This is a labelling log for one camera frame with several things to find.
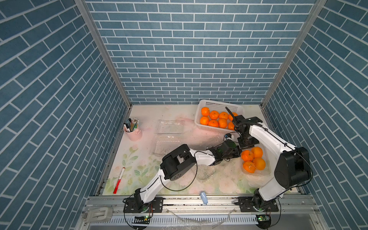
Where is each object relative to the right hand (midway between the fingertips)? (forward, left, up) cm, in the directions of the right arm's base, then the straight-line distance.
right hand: (249, 147), depth 85 cm
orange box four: (+31, +4, -5) cm, 32 cm away
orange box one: (+30, +27, -3) cm, 41 cm away
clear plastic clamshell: (+10, +53, -10) cm, 54 cm away
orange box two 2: (+29, +13, -5) cm, 32 cm away
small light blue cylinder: (-28, +26, -9) cm, 39 cm away
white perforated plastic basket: (+36, +15, -3) cm, 39 cm away
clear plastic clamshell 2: (-13, +27, -11) cm, 32 cm away
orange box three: (+29, +20, -5) cm, 35 cm away
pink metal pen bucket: (+4, +73, 0) cm, 74 cm away
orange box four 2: (+20, +14, -4) cm, 25 cm away
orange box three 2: (+20, +21, -4) cm, 29 cm away
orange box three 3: (-10, 0, -6) cm, 11 cm away
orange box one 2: (-3, 0, -5) cm, 6 cm away
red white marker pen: (-23, +75, -10) cm, 79 cm away
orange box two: (+22, +27, -4) cm, 35 cm away
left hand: (-3, +1, -3) cm, 4 cm away
